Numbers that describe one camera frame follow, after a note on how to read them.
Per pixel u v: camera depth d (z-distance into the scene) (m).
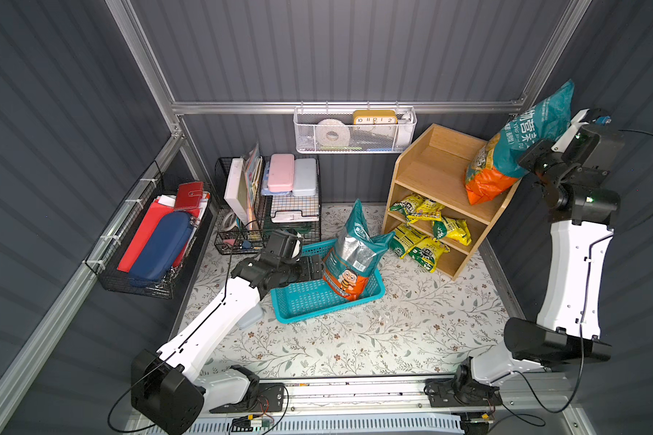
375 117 0.87
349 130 0.86
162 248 0.68
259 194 0.96
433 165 0.89
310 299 0.93
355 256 0.83
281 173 0.98
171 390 0.37
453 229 0.83
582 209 0.41
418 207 0.91
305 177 0.97
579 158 0.44
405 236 1.05
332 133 0.85
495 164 0.68
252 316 0.86
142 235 0.71
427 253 0.99
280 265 0.58
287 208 0.92
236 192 0.89
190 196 0.79
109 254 0.62
